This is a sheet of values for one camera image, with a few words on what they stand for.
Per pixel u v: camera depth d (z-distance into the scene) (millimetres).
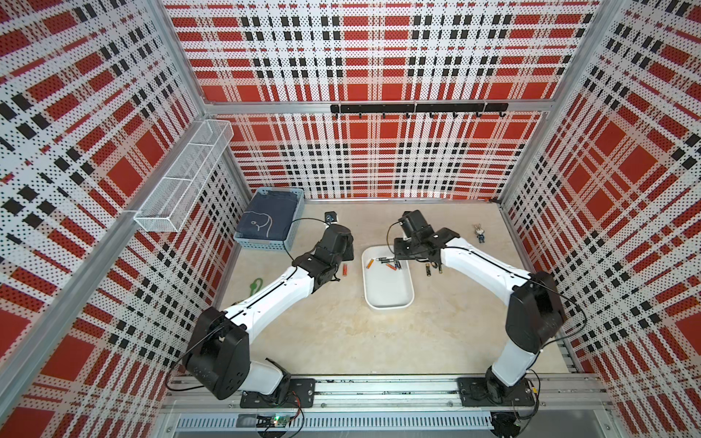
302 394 738
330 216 728
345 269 989
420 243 655
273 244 1012
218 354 411
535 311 460
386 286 951
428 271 983
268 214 1065
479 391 734
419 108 884
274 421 691
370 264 1007
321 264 617
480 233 1078
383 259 1002
